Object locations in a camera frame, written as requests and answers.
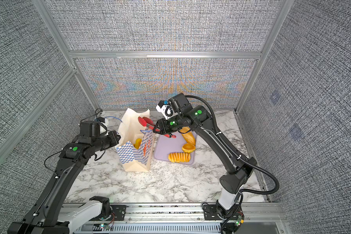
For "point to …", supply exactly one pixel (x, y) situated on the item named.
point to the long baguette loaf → (188, 135)
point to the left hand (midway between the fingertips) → (121, 135)
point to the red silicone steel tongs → (145, 121)
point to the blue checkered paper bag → (131, 125)
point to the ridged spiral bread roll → (179, 157)
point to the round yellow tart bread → (188, 147)
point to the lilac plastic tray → (164, 145)
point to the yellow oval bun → (137, 143)
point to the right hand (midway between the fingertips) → (157, 128)
